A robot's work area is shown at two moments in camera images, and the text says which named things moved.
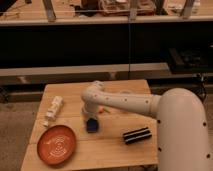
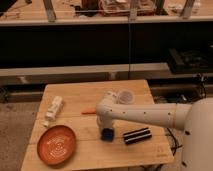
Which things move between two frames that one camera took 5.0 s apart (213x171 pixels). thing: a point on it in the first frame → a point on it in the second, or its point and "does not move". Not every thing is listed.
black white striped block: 138,134 does not move
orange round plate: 56,145 does not move
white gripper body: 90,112 → 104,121
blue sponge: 92,125 → 107,134
